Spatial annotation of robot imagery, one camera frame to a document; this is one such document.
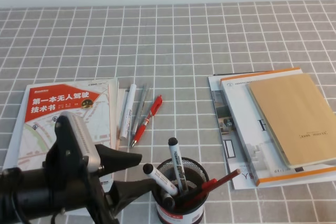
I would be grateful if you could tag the white marker black cap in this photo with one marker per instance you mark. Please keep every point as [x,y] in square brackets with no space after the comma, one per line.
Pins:
[178,165]

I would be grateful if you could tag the white marker on table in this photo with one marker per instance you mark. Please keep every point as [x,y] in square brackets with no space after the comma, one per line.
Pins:
[127,113]

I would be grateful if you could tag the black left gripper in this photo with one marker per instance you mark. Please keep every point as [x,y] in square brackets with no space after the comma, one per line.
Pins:
[71,186]

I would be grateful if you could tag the grey checkered tablecloth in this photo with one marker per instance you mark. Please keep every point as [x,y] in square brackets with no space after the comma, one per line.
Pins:
[172,48]

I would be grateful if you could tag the black mesh pen holder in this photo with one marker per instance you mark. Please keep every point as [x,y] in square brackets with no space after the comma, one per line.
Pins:
[196,176]

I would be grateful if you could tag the grey transparent pen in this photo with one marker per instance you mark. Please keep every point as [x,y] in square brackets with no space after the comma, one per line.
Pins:
[138,114]

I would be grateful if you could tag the red pencil in holder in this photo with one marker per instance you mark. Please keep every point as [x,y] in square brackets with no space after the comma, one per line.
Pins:
[220,182]

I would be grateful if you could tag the orange map cover book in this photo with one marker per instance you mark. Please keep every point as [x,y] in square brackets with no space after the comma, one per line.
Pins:
[71,103]

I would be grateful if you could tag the white magazine under books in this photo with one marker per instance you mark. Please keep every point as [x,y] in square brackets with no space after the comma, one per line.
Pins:
[225,140]

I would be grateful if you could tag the red pen in holder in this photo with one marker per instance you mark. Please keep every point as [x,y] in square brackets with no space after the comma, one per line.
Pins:
[197,192]

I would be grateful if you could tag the white booklet under book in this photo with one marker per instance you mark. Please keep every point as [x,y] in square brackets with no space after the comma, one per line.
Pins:
[15,142]

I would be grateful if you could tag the tan kraft notebook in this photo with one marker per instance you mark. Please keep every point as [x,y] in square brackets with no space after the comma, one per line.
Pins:
[299,118]

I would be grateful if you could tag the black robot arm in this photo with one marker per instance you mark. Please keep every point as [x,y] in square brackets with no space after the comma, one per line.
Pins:
[21,195]

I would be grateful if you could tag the black marker in holder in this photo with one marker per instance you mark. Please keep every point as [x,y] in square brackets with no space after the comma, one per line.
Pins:
[167,200]

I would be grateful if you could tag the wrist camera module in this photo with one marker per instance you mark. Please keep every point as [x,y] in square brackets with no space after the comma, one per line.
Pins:
[71,129]

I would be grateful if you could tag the red retractable pen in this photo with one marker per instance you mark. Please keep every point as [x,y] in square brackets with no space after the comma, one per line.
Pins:
[153,110]

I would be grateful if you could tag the white orange striped book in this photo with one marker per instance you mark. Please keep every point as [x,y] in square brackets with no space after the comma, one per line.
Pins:
[285,125]

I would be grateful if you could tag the white marker leaning left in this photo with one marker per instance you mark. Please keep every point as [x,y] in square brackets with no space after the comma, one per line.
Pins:
[160,179]

